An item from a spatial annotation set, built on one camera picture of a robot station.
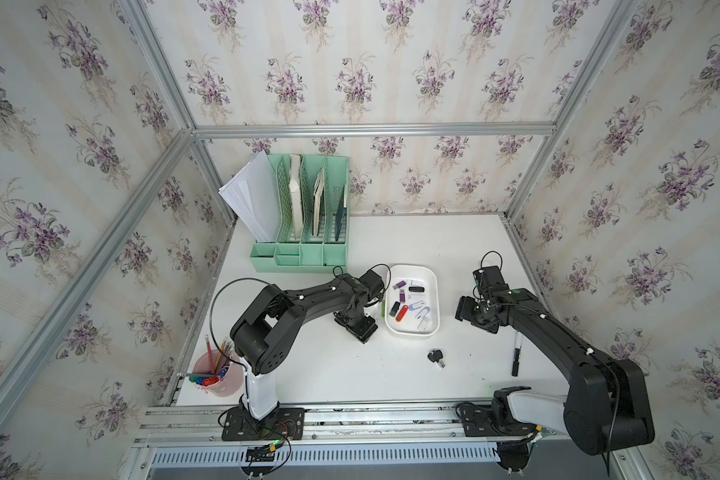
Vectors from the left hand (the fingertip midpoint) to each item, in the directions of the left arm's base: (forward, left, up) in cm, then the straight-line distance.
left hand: (362, 334), depth 89 cm
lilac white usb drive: (+7, -19, +1) cm, 20 cm away
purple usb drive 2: (+13, -13, 0) cm, 19 cm away
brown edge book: (+42, +15, +21) cm, 49 cm away
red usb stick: (+7, -12, +1) cm, 14 cm away
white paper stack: (+38, +36, +22) cm, 57 cm away
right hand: (+3, -32, +6) cm, 33 cm away
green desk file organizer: (+28, +17, +4) cm, 33 cm away
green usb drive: (+6, -6, +6) cm, 10 cm away
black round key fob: (-8, -20, +3) cm, 22 cm away
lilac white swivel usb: (+9, -18, +2) cm, 20 cm away
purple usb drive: (+16, -13, +1) cm, 21 cm away
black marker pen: (-7, -44, +2) cm, 44 cm away
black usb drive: (+15, -18, +1) cm, 24 cm away
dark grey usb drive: (+8, -10, +1) cm, 13 cm away
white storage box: (+19, -20, +4) cm, 27 cm away
